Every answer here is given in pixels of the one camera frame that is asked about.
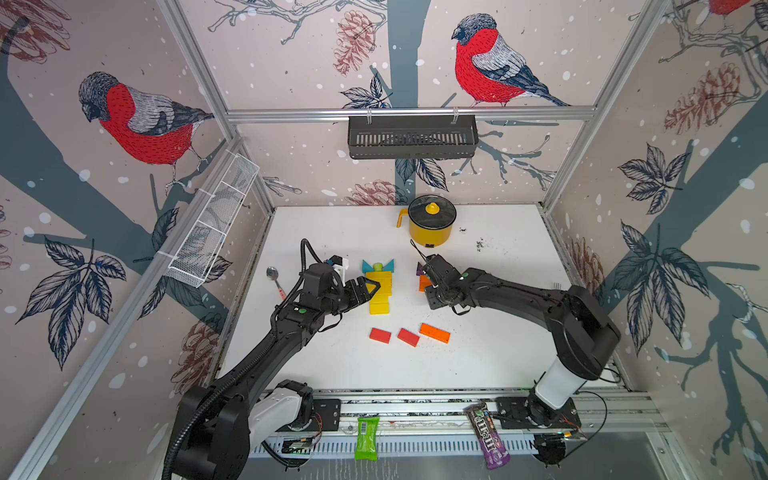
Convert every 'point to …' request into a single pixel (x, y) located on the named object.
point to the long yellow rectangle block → (380, 277)
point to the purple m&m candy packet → (494, 447)
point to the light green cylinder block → (378, 267)
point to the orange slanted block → (434, 333)
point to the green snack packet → (367, 433)
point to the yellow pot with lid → (430, 219)
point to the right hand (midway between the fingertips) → (435, 292)
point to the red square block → (379, 335)
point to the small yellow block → (379, 304)
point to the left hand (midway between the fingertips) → (377, 284)
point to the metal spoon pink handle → (273, 273)
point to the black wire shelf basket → (412, 137)
